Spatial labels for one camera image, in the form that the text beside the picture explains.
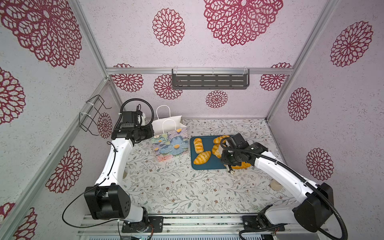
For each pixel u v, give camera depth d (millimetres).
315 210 407
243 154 565
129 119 604
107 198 409
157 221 745
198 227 731
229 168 707
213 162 941
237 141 608
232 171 697
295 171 458
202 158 928
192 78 957
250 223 724
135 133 575
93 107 782
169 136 818
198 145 1001
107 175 431
